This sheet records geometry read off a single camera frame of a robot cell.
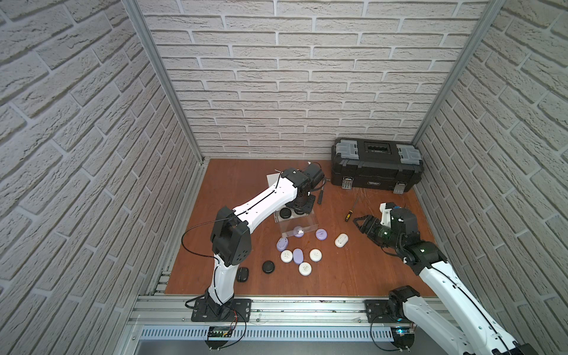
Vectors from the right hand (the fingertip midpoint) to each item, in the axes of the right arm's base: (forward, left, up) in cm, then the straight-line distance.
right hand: (360, 223), depth 78 cm
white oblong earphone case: (0, +5, -14) cm, 14 cm away
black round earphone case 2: (-9, +35, -14) cm, 39 cm away
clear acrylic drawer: (+8, +23, -14) cm, 28 cm away
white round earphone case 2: (-6, +16, -14) cm, 22 cm away
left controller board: (-28, +52, -18) cm, 62 cm away
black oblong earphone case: (-11, +44, -14) cm, 48 cm away
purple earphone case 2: (-6, +23, -15) cm, 28 cm away
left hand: (+10, +18, -1) cm, 21 cm away
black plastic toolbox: (+28, -8, +1) cm, 30 cm away
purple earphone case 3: (+4, +21, -15) cm, 27 cm away
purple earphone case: (-1, +29, -13) cm, 32 cm away
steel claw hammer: (+7, +14, +12) cm, 20 cm away
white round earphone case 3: (-11, +21, -14) cm, 27 cm away
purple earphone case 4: (+3, +12, -14) cm, 19 cm away
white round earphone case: (-5, +28, -14) cm, 31 cm away
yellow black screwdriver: (+13, -3, -14) cm, 20 cm away
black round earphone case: (+8, +27, -4) cm, 29 cm away
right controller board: (-33, -9, -16) cm, 38 cm away
